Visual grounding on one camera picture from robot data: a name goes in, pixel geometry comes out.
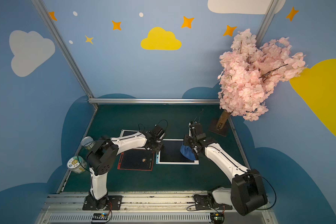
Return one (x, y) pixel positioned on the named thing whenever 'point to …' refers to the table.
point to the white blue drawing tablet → (170, 153)
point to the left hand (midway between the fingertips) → (158, 144)
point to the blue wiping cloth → (186, 151)
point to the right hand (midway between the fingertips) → (188, 136)
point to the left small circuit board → (100, 218)
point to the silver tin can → (87, 142)
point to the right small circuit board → (218, 218)
